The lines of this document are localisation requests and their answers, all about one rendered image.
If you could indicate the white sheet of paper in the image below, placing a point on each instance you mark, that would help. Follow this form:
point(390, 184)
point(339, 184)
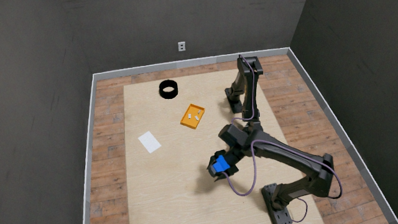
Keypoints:
point(149, 142)

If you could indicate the orange shallow tray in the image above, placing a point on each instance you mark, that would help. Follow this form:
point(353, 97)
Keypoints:
point(193, 110)

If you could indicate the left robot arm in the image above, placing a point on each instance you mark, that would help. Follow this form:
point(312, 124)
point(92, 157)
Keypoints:
point(318, 181)

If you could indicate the black short cylinder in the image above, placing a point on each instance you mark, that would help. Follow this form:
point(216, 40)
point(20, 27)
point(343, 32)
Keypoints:
point(168, 94)

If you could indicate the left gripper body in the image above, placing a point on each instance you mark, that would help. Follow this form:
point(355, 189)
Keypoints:
point(229, 167)

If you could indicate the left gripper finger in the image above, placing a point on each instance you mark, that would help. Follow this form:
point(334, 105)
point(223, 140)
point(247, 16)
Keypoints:
point(220, 178)
point(212, 161)

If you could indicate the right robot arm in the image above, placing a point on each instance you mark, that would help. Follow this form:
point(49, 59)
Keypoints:
point(237, 89)

